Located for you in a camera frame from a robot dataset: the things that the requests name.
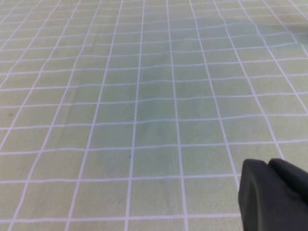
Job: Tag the green checkered tablecloth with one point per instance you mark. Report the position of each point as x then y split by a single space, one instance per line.
137 115

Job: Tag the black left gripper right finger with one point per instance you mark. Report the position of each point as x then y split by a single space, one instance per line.
295 183

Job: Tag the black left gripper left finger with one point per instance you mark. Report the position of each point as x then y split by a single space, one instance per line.
258 184

